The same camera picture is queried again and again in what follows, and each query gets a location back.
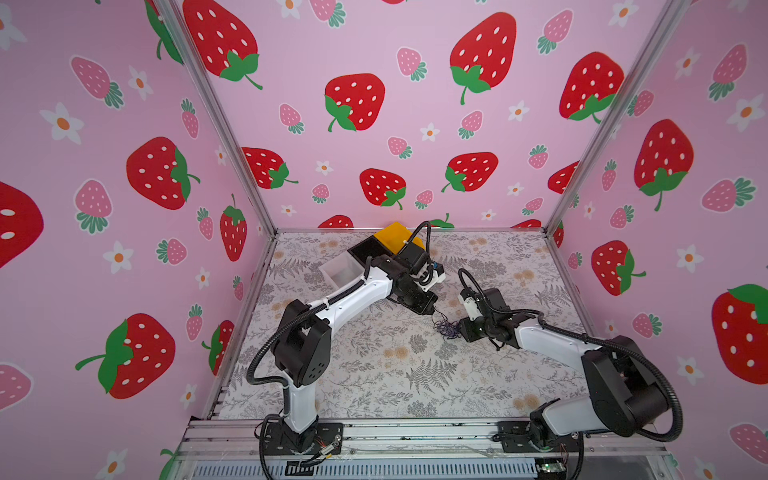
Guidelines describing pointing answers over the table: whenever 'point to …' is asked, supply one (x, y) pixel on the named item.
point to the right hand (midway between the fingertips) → (460, 325)
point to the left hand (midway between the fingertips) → (435, 310)
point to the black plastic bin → (369, 247)
